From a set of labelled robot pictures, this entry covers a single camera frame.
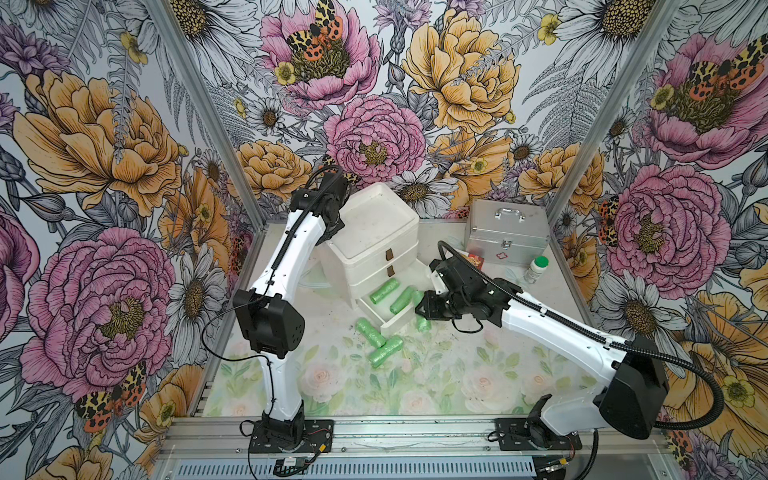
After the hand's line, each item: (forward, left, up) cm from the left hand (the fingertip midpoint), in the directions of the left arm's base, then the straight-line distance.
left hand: (323, 240), depth 85 cm
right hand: (-20, -26, -7) cm, 34 cm away
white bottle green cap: (0, -66, -15) cm, 67 cm away
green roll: (-7, -23, -21) cm, 31 cm away
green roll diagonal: (-22, -18, -21) cm, 36 cm away
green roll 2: (-22, -27, -7) cm, 35 cm away
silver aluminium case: (+12, -58, -10) cm, 60 cm away
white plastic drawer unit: (-4, -15, -1) cm, 16 cm away
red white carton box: (+8, -47, -19) cm, 52 cm away
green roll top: (-3, -17, -21) cm, 27 cm away
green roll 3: (-18, -13, -21) cm, 30 cm away
